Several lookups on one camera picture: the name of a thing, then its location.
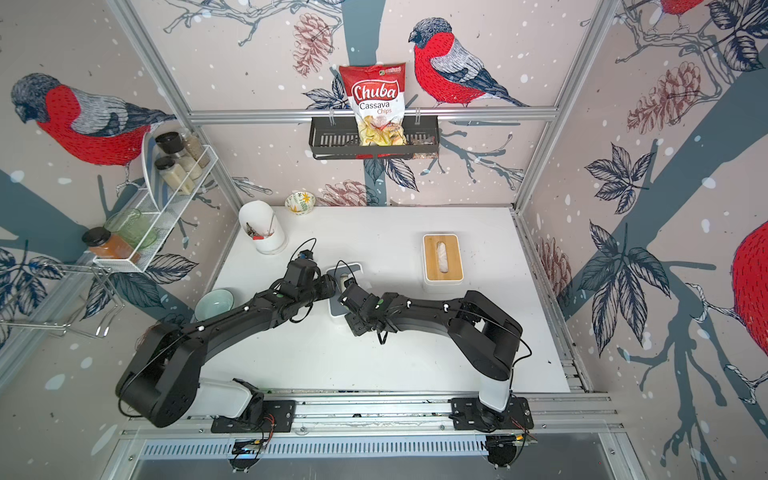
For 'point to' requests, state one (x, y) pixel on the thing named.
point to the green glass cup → (131, 227)
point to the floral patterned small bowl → (300, 202)
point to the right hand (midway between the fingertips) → (360, 314)
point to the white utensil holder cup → (259, 222)
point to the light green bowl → (213, 302)
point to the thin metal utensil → (269, 234)
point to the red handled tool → (252, 233)
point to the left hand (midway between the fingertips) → (337, 275)
